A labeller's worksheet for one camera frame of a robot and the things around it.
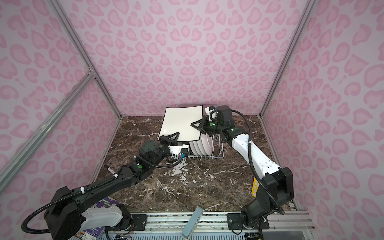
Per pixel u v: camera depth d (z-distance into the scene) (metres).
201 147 0.86
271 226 0.72
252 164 0.44
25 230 0.38
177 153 0.64
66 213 0.40
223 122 0.61
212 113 0.69
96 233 0.69
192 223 0.72
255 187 0.83
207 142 0.88
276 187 0.42
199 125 0.68
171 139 0.68
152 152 0.55
